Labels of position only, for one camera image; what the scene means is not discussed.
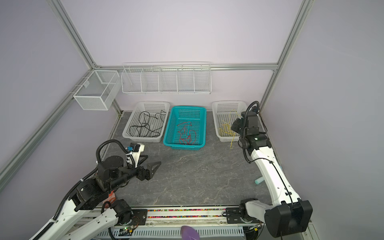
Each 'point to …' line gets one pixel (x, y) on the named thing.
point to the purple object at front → (188, 233)
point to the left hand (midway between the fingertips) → (153, 162)
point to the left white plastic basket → (153, 107)
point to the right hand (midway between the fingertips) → (239, 122)
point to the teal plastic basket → (197, 115)
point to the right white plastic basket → (226, 113)
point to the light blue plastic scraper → (259, 180)
